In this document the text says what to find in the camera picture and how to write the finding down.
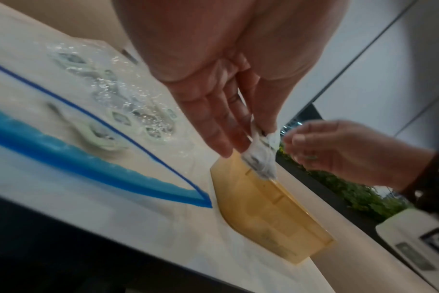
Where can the person's right hand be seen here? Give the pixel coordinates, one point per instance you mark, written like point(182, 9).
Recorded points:
point(349, 151)

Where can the person's left hand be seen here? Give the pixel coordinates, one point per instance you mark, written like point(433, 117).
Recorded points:
point(212, 43)

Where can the tea bags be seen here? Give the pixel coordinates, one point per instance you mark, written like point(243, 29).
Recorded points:
point(259, 157)
point(103, 134)

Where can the yellow tray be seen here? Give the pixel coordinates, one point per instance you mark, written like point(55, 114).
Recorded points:
point(263, 214)

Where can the clear zip bag with tea bags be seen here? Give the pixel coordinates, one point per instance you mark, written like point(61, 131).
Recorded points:
point(24, 134)

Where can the green hedge plant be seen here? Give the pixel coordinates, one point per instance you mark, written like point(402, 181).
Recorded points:
point(360, 197)

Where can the dark window strip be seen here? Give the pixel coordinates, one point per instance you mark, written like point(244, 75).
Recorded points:
point(306, 114)

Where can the black planter box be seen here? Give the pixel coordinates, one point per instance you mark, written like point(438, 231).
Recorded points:
point(357, 219)

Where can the white roller blind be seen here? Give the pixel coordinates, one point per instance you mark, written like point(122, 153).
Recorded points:
point(386, 71)

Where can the marker cube on right wrist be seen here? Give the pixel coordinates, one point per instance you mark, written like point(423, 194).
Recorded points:
point(404, 229)

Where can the beige bench seat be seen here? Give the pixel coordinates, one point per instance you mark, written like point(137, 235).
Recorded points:
point(349, 257)
point(78, 17)

